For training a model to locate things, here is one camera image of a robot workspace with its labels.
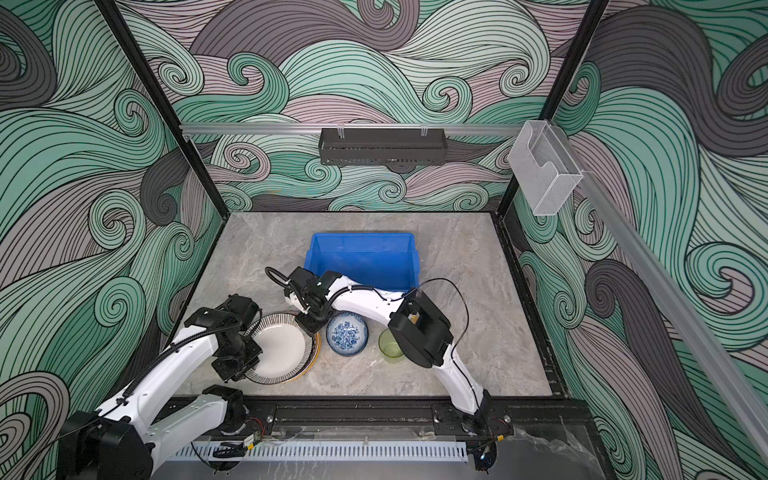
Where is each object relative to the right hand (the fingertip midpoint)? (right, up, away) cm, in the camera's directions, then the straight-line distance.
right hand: (309, 328), depth 84 cm
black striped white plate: (-6, -5, -1) cm, 8 cm away
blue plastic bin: (+22, +18, +21) cm, 36 cm away
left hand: (-12, -8, -7) cm, 16 cm away
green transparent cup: (+23, -6, +1) cm, 24 cm away
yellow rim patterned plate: (+3, -4, -4) cm, 6 cm away
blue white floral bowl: (+11, -1, -1) cm, 11 cm away
